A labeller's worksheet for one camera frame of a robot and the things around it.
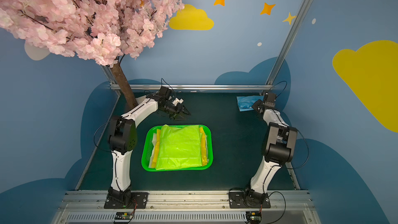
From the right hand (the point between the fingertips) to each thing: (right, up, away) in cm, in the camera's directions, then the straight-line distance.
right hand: (258, 103), depth 99 cm
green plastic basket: (-68, -23, -14) cm, 73 cm away
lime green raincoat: (-49, -24, -18) cm, 58 cm away
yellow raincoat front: (-62, -31, -21) cm, 73 cm away
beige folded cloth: (-85, +4, +19) cm, 87 cm away
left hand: (-45, -7, -8) cm, 46 cm away
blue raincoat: (-7, +1, +7) cm, 9 cm away
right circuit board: (-13, -55, -26) cm, 63 cm away
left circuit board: (-75, -54, -28) cm, 96 cm away
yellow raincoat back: (-36, -26, -14) cm, 47 cm away
